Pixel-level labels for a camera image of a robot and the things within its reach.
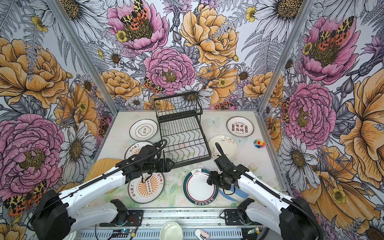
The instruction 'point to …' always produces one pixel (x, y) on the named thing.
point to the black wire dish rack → (184, 140)
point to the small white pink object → (201, 234)
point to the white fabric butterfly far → (217, 121)
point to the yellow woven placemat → (100, 166)
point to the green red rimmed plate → (196, 190)
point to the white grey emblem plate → (143, 129)
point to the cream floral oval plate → (228, 144)
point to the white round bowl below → (171, 230)
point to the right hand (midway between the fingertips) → (213, 188)
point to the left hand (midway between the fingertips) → (168, 168)
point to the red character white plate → (239, 126)
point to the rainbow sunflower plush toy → (260, 143)
